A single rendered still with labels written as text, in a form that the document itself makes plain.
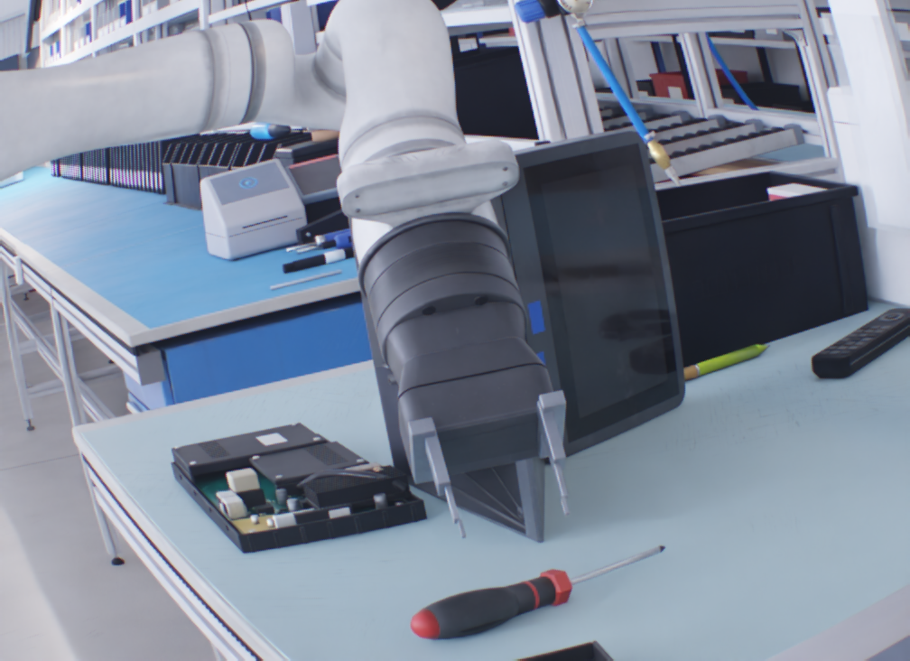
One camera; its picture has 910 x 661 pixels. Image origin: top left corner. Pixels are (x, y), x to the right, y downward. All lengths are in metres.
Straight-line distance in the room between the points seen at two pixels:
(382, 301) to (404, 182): 0.06
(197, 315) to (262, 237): 0.55
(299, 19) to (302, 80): 2.74
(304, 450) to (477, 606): 0.45
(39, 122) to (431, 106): 0.25
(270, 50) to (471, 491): 0.37
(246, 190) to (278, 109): 2.27
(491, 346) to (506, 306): 0.02
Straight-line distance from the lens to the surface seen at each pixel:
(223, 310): 2.85
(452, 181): 1.04
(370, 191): 1.04
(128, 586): 4.85
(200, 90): 1.12
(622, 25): 2.98
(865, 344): 1.49
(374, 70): 1.13
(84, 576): 5.00
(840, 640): 0.50
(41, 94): 1.08
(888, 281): 1.71
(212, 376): 2.86
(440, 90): 1.14
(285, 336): 2.89
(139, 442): 1.70
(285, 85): 1.15
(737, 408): 1.44
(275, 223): 3.38
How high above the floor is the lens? 1.34
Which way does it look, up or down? 10 degrees down
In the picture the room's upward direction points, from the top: 10 degrees counter-clockwise
